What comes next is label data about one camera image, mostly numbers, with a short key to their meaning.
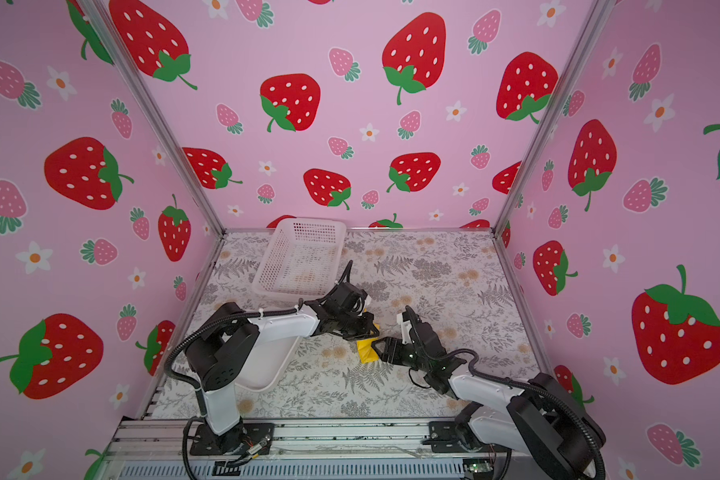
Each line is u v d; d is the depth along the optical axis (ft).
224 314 1.70
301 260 3.64
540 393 1.41
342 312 2.45
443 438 2.40
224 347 1.60
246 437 2.40
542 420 1.39
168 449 2.40
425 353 2.13
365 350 2.80
